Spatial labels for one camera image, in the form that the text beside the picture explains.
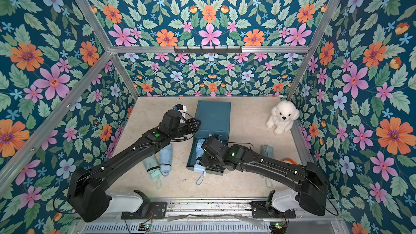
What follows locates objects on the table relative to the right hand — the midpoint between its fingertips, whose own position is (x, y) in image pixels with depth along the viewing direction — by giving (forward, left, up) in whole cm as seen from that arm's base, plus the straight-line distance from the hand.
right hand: (200, 163), depth 73 cm
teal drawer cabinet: (+23, -6, +6) cm, 24 cm away
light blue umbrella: (+8, +22, -11) cm, 26 cm away
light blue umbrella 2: (-2, +1, -1) cm, 2 cm away
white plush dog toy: (+28, -43, +1) cm, 52 cm away
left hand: (+18, +1, +7) cm, 19 cm away
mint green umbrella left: (+1, +27, -11) cm, 29 cm away
